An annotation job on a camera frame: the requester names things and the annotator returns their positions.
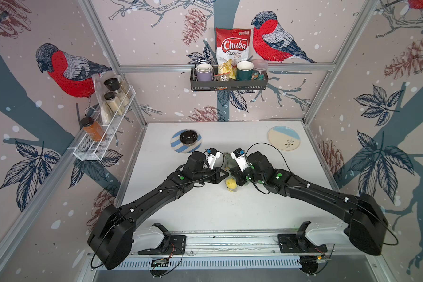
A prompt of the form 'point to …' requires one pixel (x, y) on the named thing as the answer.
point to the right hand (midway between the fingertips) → (229, 170)
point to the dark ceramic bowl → (188, 137)
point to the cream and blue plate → (284, 138)
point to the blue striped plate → (178, 146)
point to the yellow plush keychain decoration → (231, 184)
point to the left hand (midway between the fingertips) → (231, 172)
